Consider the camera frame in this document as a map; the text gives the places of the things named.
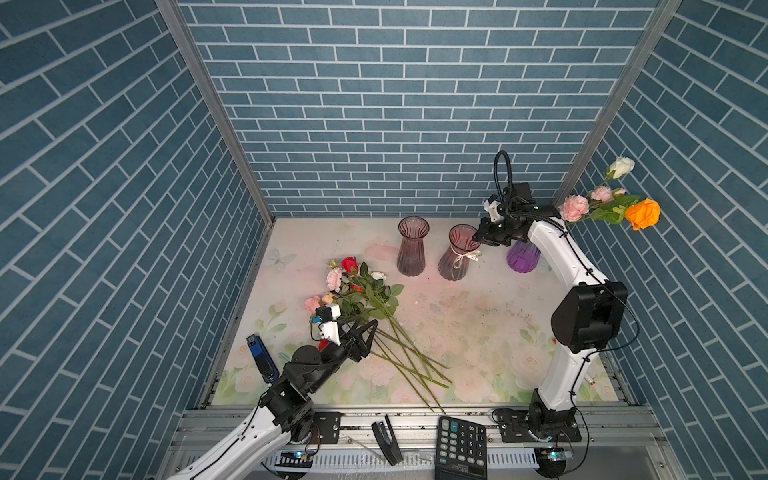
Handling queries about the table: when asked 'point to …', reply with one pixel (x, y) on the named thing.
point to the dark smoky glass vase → (411, 253)
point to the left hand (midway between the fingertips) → (371, 323)
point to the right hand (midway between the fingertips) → (472, 233)
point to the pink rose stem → (604, 203)
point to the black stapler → (387, 440)
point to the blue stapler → (262, 360)
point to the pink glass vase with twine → (454, 264)
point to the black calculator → (461, 450)
